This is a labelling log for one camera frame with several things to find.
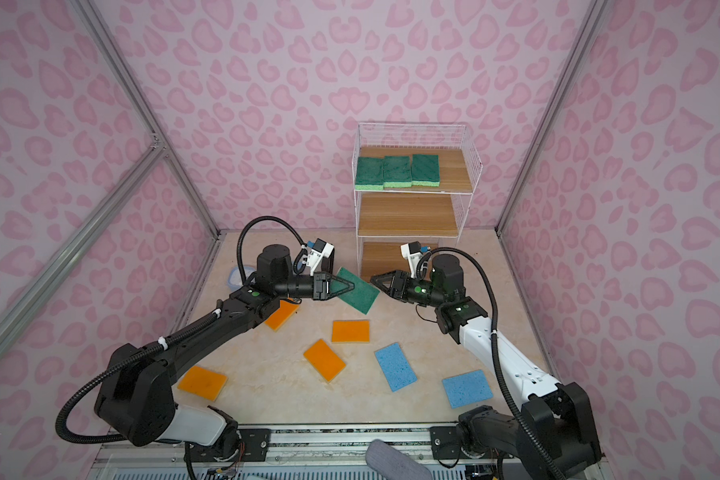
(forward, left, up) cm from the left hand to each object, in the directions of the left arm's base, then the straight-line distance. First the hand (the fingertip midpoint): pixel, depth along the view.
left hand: (354, 285), depth 71 cm
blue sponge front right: (-17, -29, -26) cm, 43 cm away
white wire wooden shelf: (+26, -22, -2) cm, 34 cm away
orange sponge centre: (+2, +2, -28) cm, 28 cm away
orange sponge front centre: (-8, +10, -27) cm, 30 cm away
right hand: (+1, -5, 0) cm, 6 cm away
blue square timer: (+21, +43, -25) cm, 54 cm away
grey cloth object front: (-33, -8, -23) cm, 41 cm away
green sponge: (-1, -2, -3) cm, 4 cm away
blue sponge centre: (-11, -10, -26) cm, 30 cm away
